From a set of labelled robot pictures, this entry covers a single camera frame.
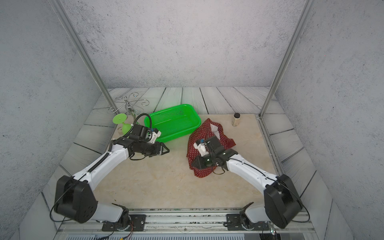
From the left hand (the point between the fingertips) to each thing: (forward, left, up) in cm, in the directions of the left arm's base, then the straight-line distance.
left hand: (168, 151), depth 82 cm
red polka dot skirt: (+20, -23, -5) cm, 31 cm away
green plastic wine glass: (+14, +26, +11) cm, 31 cm away
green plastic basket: (+37, +1, -16) cm, 40 cm away
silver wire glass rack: (+23, +22, +10) cm, 34 cm away
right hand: (-7, -14, -3) cm, 15 cm away
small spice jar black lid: (+30, -45, -9) cm, 55 cm away
